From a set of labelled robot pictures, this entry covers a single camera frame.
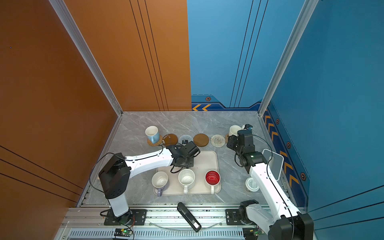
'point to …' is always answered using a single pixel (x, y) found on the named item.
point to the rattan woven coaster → (155, 144)
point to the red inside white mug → (212, 178)
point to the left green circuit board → (125, 232)
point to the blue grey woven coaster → (185, 137)
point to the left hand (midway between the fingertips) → (191, 161)
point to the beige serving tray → (204, 162)
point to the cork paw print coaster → (226, 137)
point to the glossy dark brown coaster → (170, 139)
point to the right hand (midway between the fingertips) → (230, 138)
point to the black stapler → (190, 218)
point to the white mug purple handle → (159, 180)
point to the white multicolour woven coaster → (218, 140)
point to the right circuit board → (252, 233)
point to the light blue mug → (153, 134)
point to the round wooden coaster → (201, 140)
